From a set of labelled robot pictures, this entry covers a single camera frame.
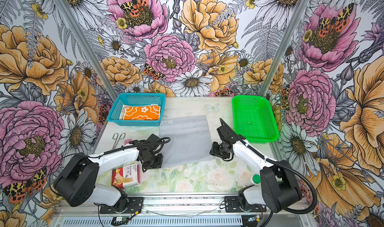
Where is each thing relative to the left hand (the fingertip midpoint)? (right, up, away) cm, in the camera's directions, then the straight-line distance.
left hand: (158, 170), depth 85 cm
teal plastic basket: (-24, +42, +30) cm, 57 cm away
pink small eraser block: (-22, +14, +10) cm, 28 cm away
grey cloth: (+15, +15, +12) cm, 24 cm away
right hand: (+31, +7, 0) cm, 31 cm away
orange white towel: (-13, +32, +24) cm, 42 cm away
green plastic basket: (+61, +28, +25) cm, 72 cm away
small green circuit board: (-14, -17, -14) cm, 26 cm away
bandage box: (-16, -1, -5) cm, 16 cm away
